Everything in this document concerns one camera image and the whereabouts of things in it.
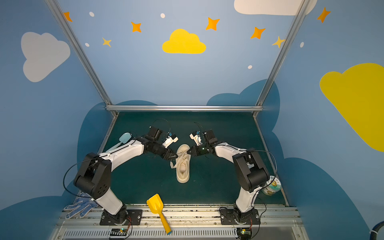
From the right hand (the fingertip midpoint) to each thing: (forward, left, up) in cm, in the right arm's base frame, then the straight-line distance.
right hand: (189, 150), depth 91 cm
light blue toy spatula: (+11, +48, -6) cm, 50 cm away
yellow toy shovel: (-30, +16, -7) cm, 35 cm away
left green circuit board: (-42, +32, -10) cm, 54 cm away
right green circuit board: (-39, -31, -11) cm, 51 cm away
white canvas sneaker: (-8, +3, 0) cm, 8 cm away
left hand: (-4, +8, +1) cm, 9 cm away
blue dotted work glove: (-32, +54, -5) cm, 63 cm away
